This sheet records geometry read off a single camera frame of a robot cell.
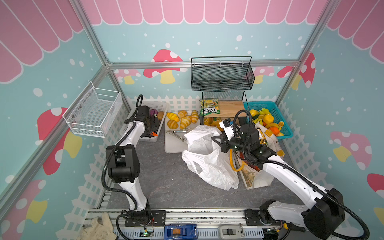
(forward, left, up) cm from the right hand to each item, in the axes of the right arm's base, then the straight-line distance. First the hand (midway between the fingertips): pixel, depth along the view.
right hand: (212, 137), depth 73 cm
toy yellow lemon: (+27, -42, -16) cm, 52 cm away
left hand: (+16, +37, -15) cm, 43 cm away
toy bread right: (+37, +10, -24) cm, 45 cm away
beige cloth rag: (-36, +56, -26) cm, 71 cm away
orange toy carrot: (+14, +35, -16) cm, 40 cm away
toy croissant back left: (+37, +26, -24) cm, 51 cm away
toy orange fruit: (+18, -44, -17) cm, 50 cm away
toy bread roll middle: (+40, +19, -22) cm, 50 cm away
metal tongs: (+21, +25, -24) cm, 40 cm away
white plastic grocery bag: (-11, +4, +1) cm, 12 cm away
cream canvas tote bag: (-14, -22, -17) cm, 31 cm away
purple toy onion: (+39, +41, -20) cm, 60 cm away
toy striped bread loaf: (+30, +16, -22) cm, 41 cm away
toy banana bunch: (+30, -38, -17) cm, 51 cm away
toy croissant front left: (+28, +26, -22) cm, 44 cm away
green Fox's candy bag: (+30, 0, -7) cm, 31 cm away
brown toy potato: (+36, +36, -21) cm, 55 cm away
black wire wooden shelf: (+38, -16, -11) cm, 43 cm away
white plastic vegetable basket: (+44, +37, -19) cm, 60 cm away
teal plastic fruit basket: (+38, -51, -19) cm, 67 cm away
